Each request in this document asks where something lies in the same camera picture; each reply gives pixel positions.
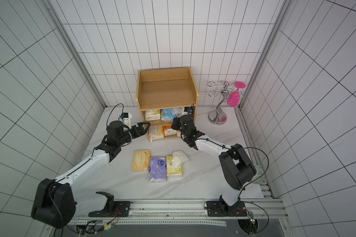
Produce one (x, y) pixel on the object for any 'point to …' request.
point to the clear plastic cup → (83, 154)
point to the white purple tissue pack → (178, 111)
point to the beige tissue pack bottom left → (155, 132)
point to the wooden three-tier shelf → (160, 94)
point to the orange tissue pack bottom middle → (167, 131)
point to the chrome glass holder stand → (218, 117)
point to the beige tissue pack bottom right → (178, 133)
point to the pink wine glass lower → (233, 99)
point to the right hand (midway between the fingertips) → (167, 119)
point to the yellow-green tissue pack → (174, 162)
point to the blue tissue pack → (166, 115)
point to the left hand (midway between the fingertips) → (145, 127)
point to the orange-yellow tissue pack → (141, 160)
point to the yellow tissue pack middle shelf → (154, 114)
